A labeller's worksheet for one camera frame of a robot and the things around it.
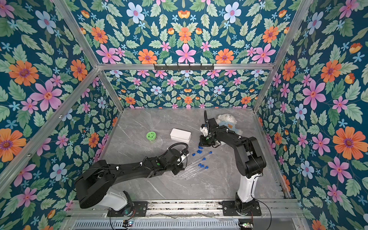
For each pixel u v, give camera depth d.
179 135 0.99
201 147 0.96
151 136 0.98
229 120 1.01
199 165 0.89
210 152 0.95
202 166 0.88
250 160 0.50
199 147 0.95
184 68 0.93
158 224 0.70
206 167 0.88
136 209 0.74
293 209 0.75
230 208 0.74
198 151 0.95
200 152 0.95
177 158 0.69
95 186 0.43
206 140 0.84
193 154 0.93
